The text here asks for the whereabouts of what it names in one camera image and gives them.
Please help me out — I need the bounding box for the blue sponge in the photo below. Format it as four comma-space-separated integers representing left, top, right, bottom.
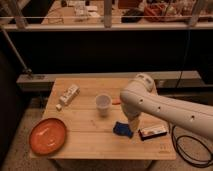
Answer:
113, 122, 133, 138

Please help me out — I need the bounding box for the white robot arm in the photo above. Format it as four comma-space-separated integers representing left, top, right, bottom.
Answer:
120, 73, 213, 141

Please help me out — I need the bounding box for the translucent ceramic cup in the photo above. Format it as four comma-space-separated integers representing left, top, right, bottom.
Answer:
95, 94, 112, 117

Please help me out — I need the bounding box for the black red candy box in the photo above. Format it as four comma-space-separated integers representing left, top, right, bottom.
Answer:
138, 125, 167, 141

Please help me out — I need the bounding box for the orange carrot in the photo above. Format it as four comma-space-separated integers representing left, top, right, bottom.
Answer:
112, 99, 121, 105

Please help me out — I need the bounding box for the wooden table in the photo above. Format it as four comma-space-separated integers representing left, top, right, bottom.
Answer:
29, 77, 177, 162

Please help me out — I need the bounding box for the white toothpaste tube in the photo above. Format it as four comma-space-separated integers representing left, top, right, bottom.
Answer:
56, 84, 80, 111

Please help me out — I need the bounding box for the orange plate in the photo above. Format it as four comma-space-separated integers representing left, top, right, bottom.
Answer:
29, 118, 67, 155

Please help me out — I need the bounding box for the grey metal ledge beam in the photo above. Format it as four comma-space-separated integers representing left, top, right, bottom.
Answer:
16, 71, 213, 92

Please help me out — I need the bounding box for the black cable on floor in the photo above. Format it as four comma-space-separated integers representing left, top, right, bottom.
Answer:
171, 124, 213, 169

